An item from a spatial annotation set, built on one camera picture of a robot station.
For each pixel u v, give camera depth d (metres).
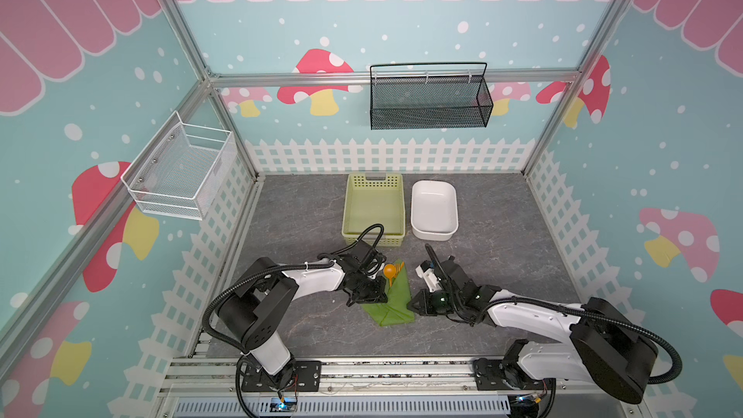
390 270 0.92
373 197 1.13
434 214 1.07
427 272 0.79
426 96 0.94
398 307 0.85
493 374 0.74
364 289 0.78
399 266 0.91
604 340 0.43
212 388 0.74
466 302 0.66
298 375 0.74
